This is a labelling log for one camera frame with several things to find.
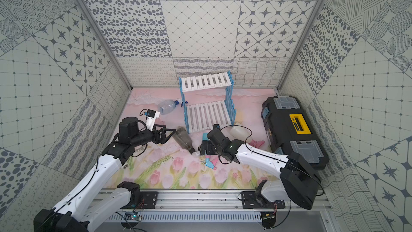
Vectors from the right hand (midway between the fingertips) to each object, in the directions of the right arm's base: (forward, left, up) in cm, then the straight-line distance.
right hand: (209, 147), depth 84 cm
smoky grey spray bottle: (+9, +16, -5) cm, 19 cm away
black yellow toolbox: (+5, -41, +10) cm, 42 cm away
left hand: (+5, +20, +15) cm, 25 cm away
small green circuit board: (-30, +34, -6) cm, 46 cm away
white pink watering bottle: (+9, -18, -1) cm, 20 cm away
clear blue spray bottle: (+27, +29, +1) cm, 40 cm away
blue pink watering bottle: (-5, -1, -5) cm, 8 cm away
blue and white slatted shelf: (+25, 0, -5) cm, 25 cm away
